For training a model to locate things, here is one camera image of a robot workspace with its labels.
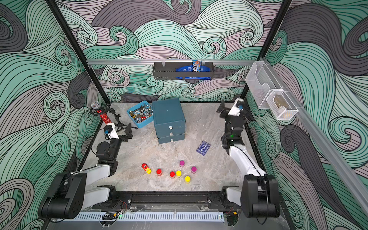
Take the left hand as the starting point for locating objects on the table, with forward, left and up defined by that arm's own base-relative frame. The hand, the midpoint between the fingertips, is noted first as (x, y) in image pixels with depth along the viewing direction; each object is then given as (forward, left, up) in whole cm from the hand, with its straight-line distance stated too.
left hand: (122, 122), depth 80 cm
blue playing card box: (-5, -48, -21) cm, 53 cm away
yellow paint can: (-22, -33, -19) cm, 44 cm away
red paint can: (-21, -21, -20) cm, 36 cm away
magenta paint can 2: (-20, -41, -19) cm, 50 cm away
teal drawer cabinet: (+2, -27, 0) cm, 27 cm away
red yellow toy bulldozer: (-19, -13, -20) cm, 30 cm away
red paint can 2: (-22, -29, -20) cm, 42 cm away
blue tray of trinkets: (+23, -2, -21) cm, 32 cm away
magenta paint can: (-16, -34, -20) cm, 43 cm away
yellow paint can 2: (-26, -37, -19) cm, 49 cm away
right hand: (+6, -62, +10) cm, 63 cm away
